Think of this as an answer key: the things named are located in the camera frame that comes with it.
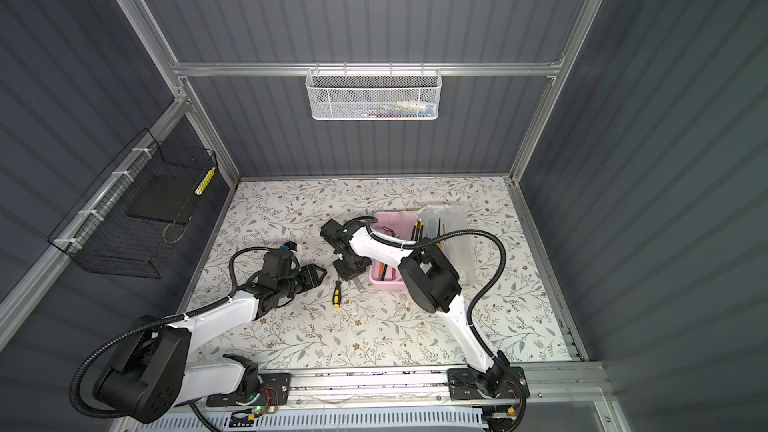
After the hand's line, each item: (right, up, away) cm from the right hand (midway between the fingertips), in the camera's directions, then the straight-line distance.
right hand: (354, 276), depth 94 cm
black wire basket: (-53, +19, -23) cm, 60 cm away
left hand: (-9, +2, -5) cm, 11 cm away
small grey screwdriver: (+2, -2, -3) cm, 4 cm away
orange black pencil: (+10, +1, -1) cm, 10 cm away
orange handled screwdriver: (+27, +16, -3) cm, 31 cm away
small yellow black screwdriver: (-4, -4, -8) cm, 10 cm away
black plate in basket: (-46, +25, -19) cm, 56 cm away
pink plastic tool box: (+15, +17, +4) cm, 23 cm away
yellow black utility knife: (+20, +15, -1) cm, 25 cm away
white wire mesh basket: (+5, +70, +29) cm, 76 cm away
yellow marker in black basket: (-40, +30, -12) cm, 51 cm away
